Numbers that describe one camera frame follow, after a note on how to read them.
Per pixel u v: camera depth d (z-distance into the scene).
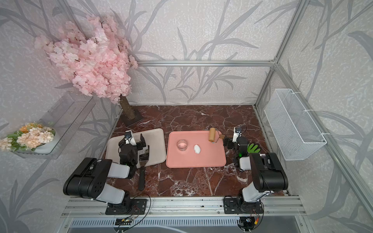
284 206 0.76
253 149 0.93
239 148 0.72
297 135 0.60
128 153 0.69
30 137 0.49
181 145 0.96
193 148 0.94
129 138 0.76
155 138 0.99
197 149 0.94
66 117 0.74
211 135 0.98
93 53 0.64
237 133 0.82
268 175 0.45
